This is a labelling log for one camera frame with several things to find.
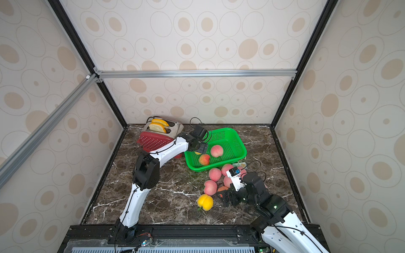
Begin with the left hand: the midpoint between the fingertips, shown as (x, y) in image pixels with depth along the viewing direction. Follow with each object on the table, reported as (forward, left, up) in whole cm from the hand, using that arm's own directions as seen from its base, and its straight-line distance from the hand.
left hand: (203, 145), depth 98 cm
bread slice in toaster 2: (+4, +27, +11) cm, 29 cm away
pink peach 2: (-18, -7, -3) cm, 20 cm away
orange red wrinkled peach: (-27, -11, -2) cm, 29 cm away
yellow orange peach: (-34, -2, -1) cm, 34 cm away
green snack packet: (-10, -23, -7) cm, 26 cm away
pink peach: (-4, -9, -1) cm, 9 cm away
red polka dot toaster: (-2, +31, +7) cm, 32 cm away
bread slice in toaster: (+8, +28, +13) cm, 32 cm away
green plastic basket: (+2, -21, -7) cm, 22 cm away
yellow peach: (-6, +3, 0) cm, 7 cm away
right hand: (-33, -11, +8) cm, 35 cm away
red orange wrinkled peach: (-9, -1, -2) cm, 10 cm away
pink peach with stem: (-27, -5, -2) cm, 27 cm away
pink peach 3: (-15, -14, -1) cm, 20 cm away
